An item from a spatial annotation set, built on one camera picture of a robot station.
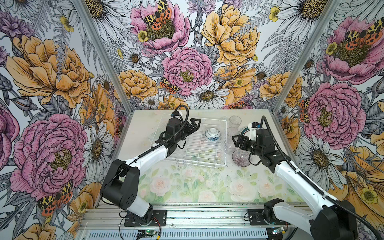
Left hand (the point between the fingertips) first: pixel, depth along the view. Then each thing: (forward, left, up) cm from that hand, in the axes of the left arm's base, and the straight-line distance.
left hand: (196, 126), depth 85 cm
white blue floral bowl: (+5, -11, -14) cm, 18 cm away
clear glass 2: (+9, -25, -18) cm, 32 cm away
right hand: (-9, -21, -3) cm, 24 cm away
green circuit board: (-46, +24, -21) cm, 56 cm away
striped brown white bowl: (-10, -28, -19) cm, 35 cm away
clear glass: (+19, -29, -17) cm, 38 cm away
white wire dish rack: (0, -6, -21) cm, 22 cm away
